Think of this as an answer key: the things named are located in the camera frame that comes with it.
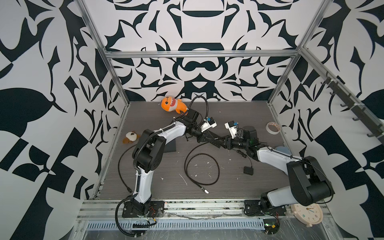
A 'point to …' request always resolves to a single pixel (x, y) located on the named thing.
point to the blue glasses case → (283, 149)
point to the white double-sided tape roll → (273, 128)
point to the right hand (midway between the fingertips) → (219, 139)
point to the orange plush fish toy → (170, 104)
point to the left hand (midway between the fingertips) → (214, 136)
